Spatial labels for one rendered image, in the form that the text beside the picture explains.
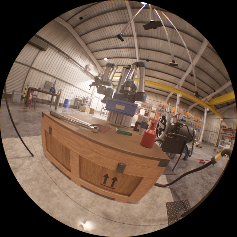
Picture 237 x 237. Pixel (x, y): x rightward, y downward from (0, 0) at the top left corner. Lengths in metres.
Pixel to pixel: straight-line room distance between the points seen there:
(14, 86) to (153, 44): 12.09
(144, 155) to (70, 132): 0.39
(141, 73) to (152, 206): 1.64
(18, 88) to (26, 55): 2.60
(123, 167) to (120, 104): 0.52
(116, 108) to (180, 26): 8.28
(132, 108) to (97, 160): 0.50
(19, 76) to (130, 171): 7.89
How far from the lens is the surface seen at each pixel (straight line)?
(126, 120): 1.63
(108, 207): 0.65
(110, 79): 1.31
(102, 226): 0.61
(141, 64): 1.38
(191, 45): 9.12
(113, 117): 1.60
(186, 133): 1.97
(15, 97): 5.25
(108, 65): 1.69
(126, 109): 0.67
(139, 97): 1.26
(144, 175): 0.41
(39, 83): 7.80
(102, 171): 0.45
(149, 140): 0.42
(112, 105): 0.70
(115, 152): 0.33
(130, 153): 0.33
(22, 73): 7.77
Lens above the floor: 0.61
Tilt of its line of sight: 3 degrees down
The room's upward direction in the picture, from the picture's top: 15 degrees clockwise
